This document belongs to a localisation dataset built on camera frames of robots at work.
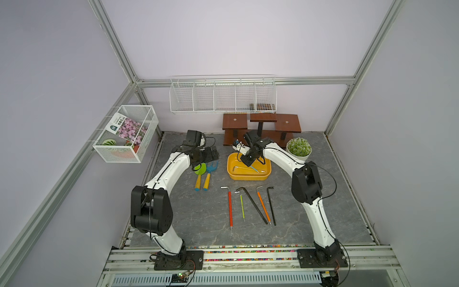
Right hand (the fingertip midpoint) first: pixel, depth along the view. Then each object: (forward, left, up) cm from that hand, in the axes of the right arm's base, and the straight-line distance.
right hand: (244, 157), depth 100 cm
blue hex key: (-7, -6, -2) cm, 9 cm away
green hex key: (-27, +2, -6) cm, 28 cm away
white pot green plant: (+1, -29, +7) cm, 30 cm away
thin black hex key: (-17, -12, -6) cm, 22 cm away
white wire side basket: (-14, +55, +26) cm, 63 cm away
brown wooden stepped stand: (+15, -20, +8) cm, 27 cm away
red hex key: (-21, +8, -7) cm, 23 cm away
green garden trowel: (-5, +26, -7) cm, 27 cm away
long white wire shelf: (+28, +12, +23) cm, 38 cm away
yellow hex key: (-3, +5, -5) cm, 8 cm away
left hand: (-7, +17, +9) cm, 20 cm away
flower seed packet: (-5, +51, +28) cm, 58 cm away
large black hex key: (-16, +1, -6) cm, 17 cm away
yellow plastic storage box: (-4, +4, -6) cm, 8 cm away
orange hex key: (-25, -9, -6) cm, 28 cm away
